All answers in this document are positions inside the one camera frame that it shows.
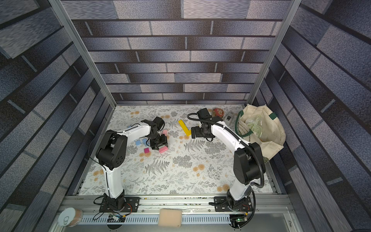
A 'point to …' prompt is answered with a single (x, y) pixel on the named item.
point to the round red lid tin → (218, 112)
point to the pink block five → (163, 149)
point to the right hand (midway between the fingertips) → (199, 133)
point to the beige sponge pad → (170, 218)
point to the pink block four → (164, 131)
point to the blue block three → (144, 141)
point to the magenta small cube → (146, 150)
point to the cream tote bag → (259, 123)
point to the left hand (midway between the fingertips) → (166, 145)
